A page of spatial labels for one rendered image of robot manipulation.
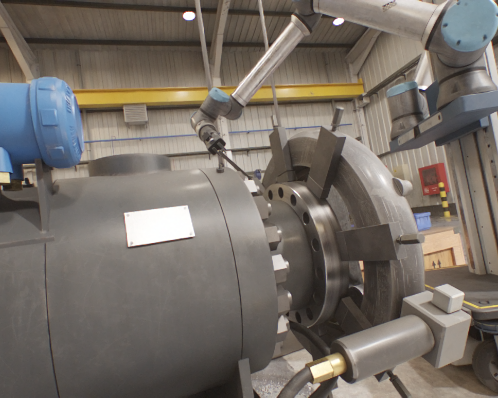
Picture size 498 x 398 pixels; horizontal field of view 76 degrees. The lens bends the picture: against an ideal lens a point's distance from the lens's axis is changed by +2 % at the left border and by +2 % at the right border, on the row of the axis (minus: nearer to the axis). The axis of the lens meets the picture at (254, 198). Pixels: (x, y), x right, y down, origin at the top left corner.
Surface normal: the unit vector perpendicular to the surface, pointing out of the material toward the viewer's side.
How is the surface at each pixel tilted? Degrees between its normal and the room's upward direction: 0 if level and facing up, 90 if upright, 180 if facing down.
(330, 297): 120
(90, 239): 65
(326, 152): 90
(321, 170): 90
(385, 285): 90
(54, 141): 128
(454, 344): 112
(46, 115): 101
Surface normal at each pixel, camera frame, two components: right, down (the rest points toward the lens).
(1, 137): 0.39, 0.44
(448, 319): 0.00, -0.96
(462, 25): -0.35, 0.04
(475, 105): -0.05, -0.07
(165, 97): 0.27, -0.11
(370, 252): -0.92, 0.11
